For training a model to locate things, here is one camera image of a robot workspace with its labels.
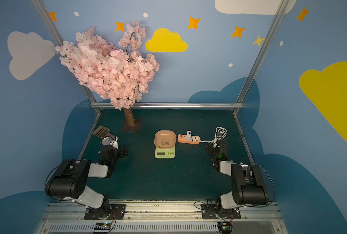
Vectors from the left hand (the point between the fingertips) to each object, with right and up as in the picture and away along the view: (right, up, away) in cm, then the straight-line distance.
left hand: (118, 143), depth 95 cm
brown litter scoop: (-17, +7, +13) cm, 23 cm away
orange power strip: (+43, +2, +7) cm, 44 cm away
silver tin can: (-10, +1, +3) cm, 10 cm away
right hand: (+66, +1, +1) cm, 66 cm away
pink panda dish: (+30, +2, +4) cm, 31 cm away
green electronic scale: (+28, -7, +1) cm, 29 cm away
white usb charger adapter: (+47, +6, +2) cm, 47 cm away
